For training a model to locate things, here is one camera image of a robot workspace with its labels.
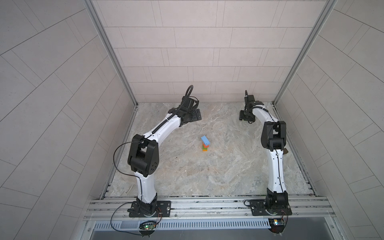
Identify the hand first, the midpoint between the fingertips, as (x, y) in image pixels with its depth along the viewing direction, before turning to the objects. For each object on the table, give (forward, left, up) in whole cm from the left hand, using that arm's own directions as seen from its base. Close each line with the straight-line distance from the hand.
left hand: (197, 113), depth 91 cm
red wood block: (-16, -5, -12) cm, 21 cm away
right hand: (+10, -34, -16) cm, 39 cm away
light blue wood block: (-15, -5, -6) cm, 17 cm away
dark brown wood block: (-19, -53, -13) cm, 58 cm away
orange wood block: (-18, -5, -14) cm, 23 cm away
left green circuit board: (-56, +21, -12) cm, 61 cm away
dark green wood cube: (-17, -4, -13) cm, 22 cm away
